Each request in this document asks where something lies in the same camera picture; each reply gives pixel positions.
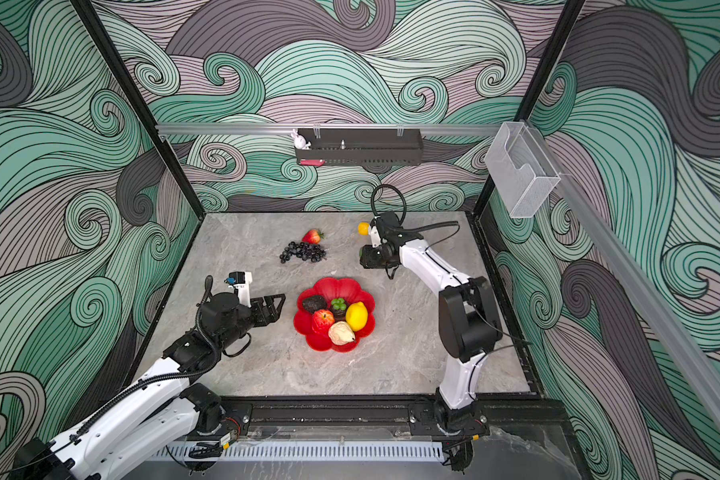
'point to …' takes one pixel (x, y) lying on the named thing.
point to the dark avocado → (314, 303)
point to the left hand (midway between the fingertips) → (275, 295)
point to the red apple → (322, 319)
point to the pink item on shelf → (313, 162)
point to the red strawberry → (312, 236)
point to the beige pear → (341, 334)
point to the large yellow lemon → (357, 315)
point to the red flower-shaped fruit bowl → (350, 290)
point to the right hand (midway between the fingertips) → (369, 259)
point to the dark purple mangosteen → (339, 308)
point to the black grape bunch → (306, 251)
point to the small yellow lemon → (364, 228)
